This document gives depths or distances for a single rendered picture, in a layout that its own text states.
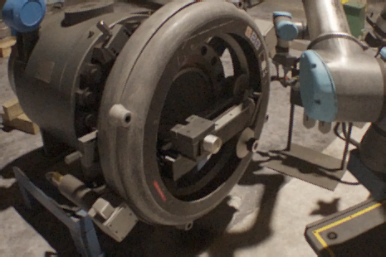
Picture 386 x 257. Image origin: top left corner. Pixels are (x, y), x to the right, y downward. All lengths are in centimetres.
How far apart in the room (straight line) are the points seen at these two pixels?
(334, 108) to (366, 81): 9
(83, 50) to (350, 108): 86
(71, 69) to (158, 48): 41
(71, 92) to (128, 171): 38
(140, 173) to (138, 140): 9
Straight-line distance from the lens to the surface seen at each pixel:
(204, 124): 106
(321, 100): 76
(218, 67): 138
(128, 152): 97
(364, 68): 80
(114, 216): 105
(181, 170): 110
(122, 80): 94
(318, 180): 200
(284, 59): 179
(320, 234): 123
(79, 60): 126
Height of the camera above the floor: 116
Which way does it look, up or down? 28 degrees down
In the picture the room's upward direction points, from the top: 1 degrees counter-clockwise
